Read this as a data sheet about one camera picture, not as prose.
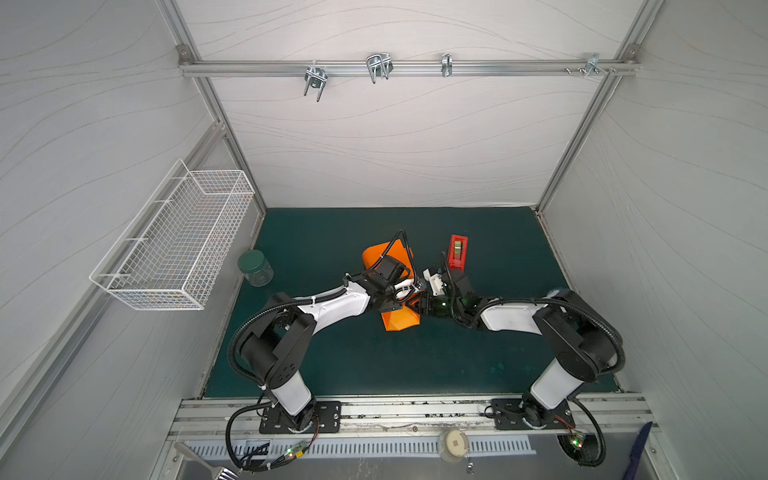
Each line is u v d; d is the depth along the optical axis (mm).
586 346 465
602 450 689
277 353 448
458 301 723
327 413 736
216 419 750
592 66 766
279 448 703
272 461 668
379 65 765
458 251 1011
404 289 783
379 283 700
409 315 902
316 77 796
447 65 780
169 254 679
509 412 725
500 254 1013
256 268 909
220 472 659
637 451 702
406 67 781
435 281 837
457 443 615
